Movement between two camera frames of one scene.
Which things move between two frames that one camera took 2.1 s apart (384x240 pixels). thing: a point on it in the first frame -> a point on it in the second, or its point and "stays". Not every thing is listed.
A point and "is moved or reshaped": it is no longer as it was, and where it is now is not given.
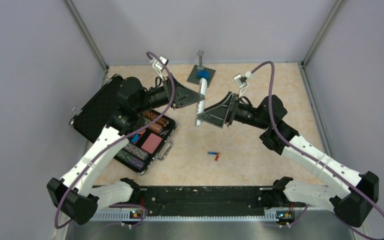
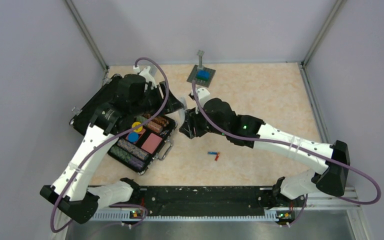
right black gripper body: x=235 y=111 -> x=199 y=124
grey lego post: x=200 y=53 stays
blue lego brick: x=203 y=74 stays
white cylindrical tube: x=200 y=105 is moved or reshaped
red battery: x=217 y=156 stays
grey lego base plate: x=193 y=79 stays
